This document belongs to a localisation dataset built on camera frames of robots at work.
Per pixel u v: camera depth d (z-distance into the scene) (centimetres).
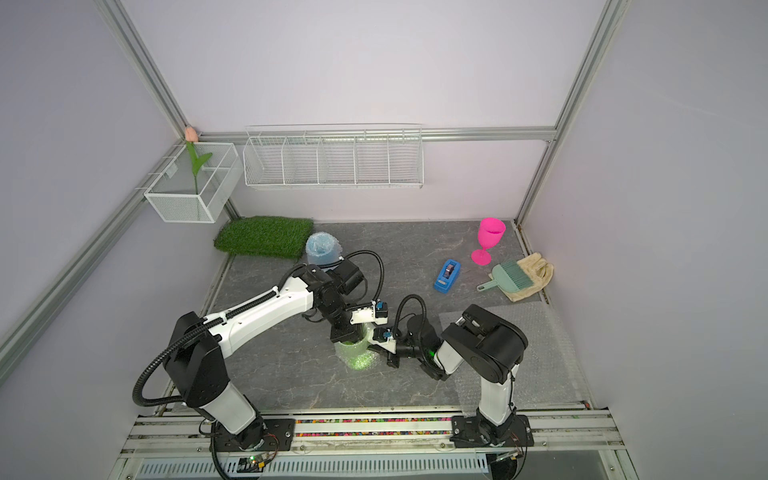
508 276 102
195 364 44
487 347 50
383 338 74
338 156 98
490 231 96
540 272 106
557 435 74
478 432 66
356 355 82
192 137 90
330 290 60
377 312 69
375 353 84
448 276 101
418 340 75
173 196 79
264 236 112
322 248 96
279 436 74
